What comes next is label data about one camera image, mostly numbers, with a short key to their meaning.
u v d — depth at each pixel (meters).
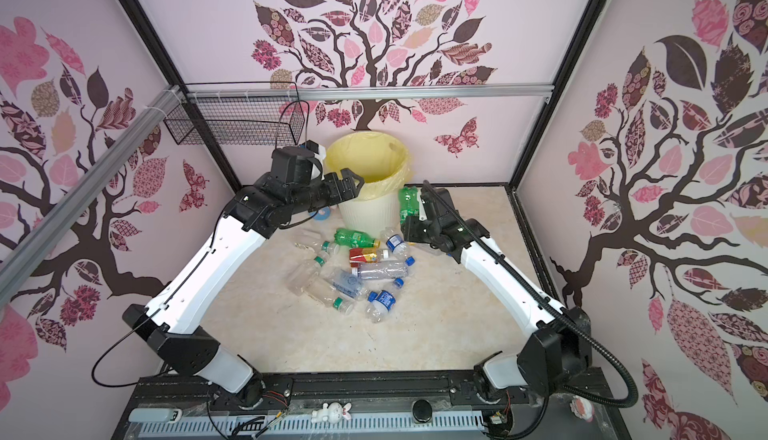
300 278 0.93
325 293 0.91
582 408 0.67
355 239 0.98
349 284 0.88
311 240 0.98
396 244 0.97
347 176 0.61
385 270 0.92
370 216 0.95
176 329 0.40
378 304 0.85
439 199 0.56
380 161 1.04
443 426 0.70
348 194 0.60
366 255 0.94
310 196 0.56
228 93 0.90
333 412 0.68
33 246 0.52
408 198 0.79
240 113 0.95
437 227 0.58
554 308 0.42
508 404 0.71
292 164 0.50
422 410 0.63
